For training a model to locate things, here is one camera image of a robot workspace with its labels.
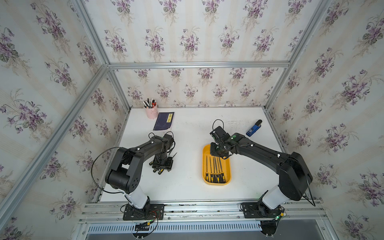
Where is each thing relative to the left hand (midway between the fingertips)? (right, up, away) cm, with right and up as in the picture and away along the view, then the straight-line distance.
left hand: (166, 170), depth 87 cm
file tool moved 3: (+30, -1, -1) cm, 30 cm away
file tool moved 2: (+32, -4, -4) cm, 32 cm away
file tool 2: (-7, 0, -1) cm, 7 cm away
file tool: (+24, -2, -3) cm, 24 cm away
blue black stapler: (+60, +24, +17) cm, 67 cm away
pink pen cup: (-14, +35, +20) cm, 43 cm away
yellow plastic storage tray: (+36, +3, +1) cm, 36 cm away
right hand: (+27, +11, -2) cm, 29 cm away
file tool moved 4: (+27, +1, +1) cm, 27 cm away
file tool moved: (+33, -2, -2) cm, 33 cm away
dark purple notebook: (-6, +29, +24) cm, 38 cm away
